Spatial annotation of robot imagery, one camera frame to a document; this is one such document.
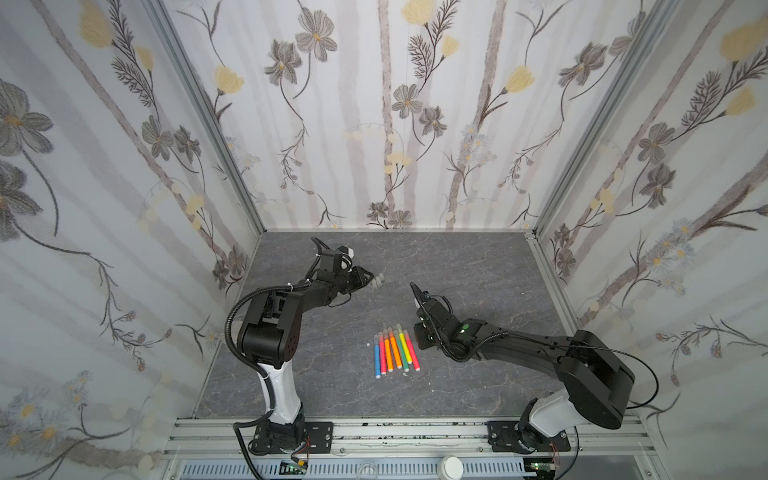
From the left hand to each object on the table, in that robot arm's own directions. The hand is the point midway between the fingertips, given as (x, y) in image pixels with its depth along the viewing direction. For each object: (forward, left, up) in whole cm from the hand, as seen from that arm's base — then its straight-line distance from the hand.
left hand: (367, 267), depth 97 cm
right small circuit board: (-55, -43, -7) cm, 70 cm away
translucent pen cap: (0, -3, -8) cm, 9 cm away
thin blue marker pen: (-29, -3, -8) cm, 31 cm away
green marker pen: (-29, -11, -8) cm, 32 cm away
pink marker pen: (-30, -5, -7) cm, 31 cm away
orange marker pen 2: (-25, -8, -8) cm, 28 cm away
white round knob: (-55, -18, +3) cm, 58 cm away
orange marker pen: (-26, -6, -8) cm, 27 cm away
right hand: (-20, -13, 0) cm, 24 cm away
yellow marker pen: (-22, -11, -8) cm, 26 cm away
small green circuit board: (-53, +19, -11) cm, 57 cm away
